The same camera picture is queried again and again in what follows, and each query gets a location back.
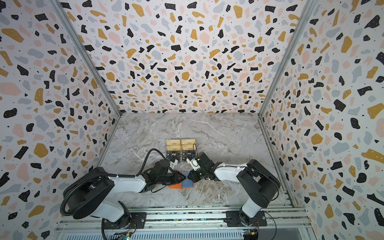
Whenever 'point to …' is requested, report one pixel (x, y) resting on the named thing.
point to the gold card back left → (173, 142)
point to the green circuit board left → (127, 236)
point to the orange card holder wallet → (186, 183)
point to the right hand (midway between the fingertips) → (188, 174)
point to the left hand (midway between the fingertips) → (188, 177)
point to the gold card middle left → (173, 148)
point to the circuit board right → (250, 234)
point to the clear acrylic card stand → (182, 159)
